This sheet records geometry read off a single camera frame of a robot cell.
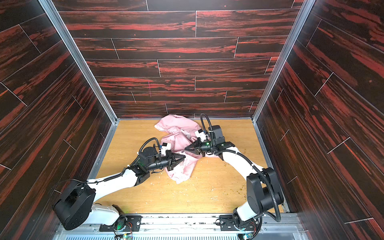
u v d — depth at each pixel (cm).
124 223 68
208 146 71
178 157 75
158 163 68
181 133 102
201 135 80
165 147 77
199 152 73
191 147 77
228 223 73
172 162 70
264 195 44
